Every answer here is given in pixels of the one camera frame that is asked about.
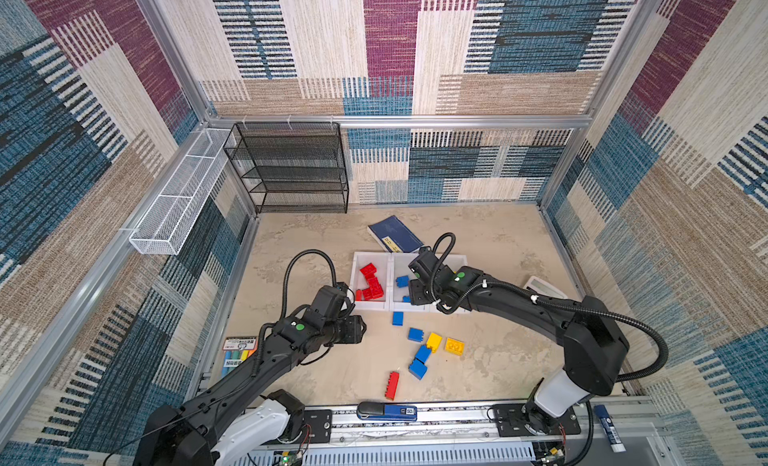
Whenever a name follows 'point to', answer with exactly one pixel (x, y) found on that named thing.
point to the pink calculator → (544, 288)
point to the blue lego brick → (397, 318)
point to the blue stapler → (380, 411)
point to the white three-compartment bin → (381, 281)
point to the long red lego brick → (375, 291)
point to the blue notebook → (394, 235)
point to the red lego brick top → (369, 270)
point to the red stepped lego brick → (392, 385)
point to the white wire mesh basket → (163, 229)
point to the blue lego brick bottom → (418, 369)
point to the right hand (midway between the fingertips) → (423, 293)
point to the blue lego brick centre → (416, 335)
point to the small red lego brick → (373, 283)
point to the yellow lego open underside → (455, 346)
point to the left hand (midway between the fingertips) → (360, 324)
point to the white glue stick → (610, 429)
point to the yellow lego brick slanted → (433, 341)
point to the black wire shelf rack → (291, 167)
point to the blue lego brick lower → (423, 353)
